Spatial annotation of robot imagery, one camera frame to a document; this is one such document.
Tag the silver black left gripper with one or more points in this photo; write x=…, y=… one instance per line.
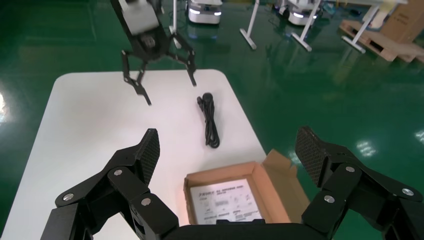
x=142, y=23

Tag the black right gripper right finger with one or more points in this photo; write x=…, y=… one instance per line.
x=338, y=179

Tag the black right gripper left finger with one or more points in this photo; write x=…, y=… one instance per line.
x=132, y=179

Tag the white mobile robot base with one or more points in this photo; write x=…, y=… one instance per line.
x=204, y=13
x=296, y=18

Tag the open brown cardboard storage box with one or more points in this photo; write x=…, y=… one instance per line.
x=268, y=188

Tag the white desk leg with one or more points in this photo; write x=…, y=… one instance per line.
x=248, y=39
x=174, y=13

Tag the white printed manual sheet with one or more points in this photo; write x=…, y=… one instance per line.
x=225, y=202

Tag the white desk with metal legs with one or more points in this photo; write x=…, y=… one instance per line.
x=302, y=42

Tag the wooden pallet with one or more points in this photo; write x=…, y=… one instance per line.
x=384, y=43

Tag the tall brown cardboard carton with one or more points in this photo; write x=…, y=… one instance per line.
x=407, y=20

